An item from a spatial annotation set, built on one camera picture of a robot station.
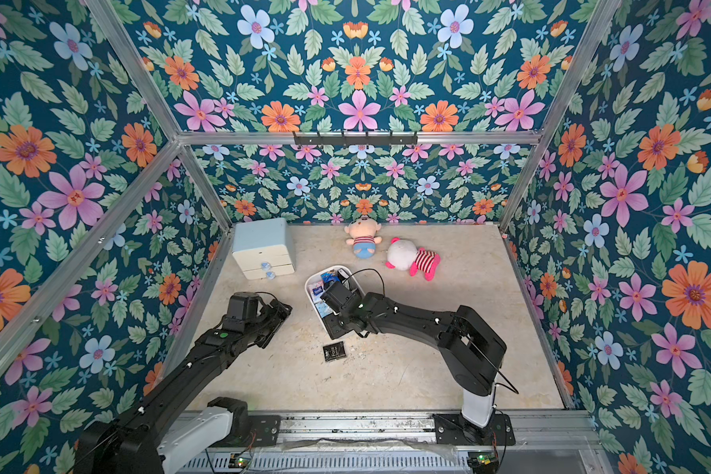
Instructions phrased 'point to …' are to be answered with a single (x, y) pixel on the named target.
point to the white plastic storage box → (322, 309)
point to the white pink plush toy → (403, 255)
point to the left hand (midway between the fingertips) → (291, 313)
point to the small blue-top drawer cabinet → (262, 249)
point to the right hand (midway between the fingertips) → (336, 321)
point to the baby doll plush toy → (363, 237)
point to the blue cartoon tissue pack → (329, 276)
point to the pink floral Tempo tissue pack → (316, 290)
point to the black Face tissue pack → (334, 352)
